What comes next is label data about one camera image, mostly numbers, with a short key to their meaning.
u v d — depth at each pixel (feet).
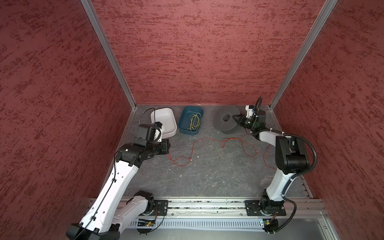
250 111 2.94
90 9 2.34
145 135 1.72
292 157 1.70
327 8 2.33
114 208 1.34
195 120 3.58
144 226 2.37
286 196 1.99
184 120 3.60
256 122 2.54
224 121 3.28
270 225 2.34
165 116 3.62
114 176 1.40
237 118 3.10
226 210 2.44
